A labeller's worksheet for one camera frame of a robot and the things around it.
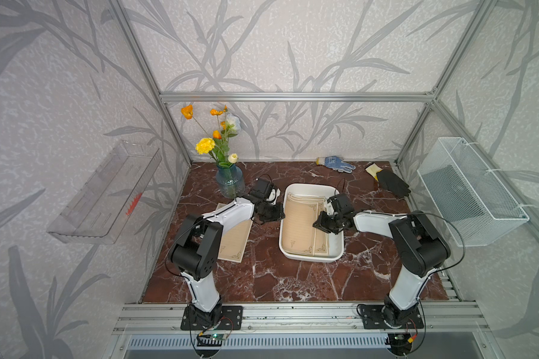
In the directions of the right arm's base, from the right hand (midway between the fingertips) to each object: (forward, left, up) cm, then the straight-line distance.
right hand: (313, 223), depth 96 cm
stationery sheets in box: (-5, +6, -2) cm, 8 cm away
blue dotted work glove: (+36, -15, 0) cm, 39 cm away
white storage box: (-8, -8, 0) cm, 12 cm away
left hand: (0, +12, +6) cm, 14 cm away
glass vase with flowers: (+19, +37, +10) cm, 43 cm away
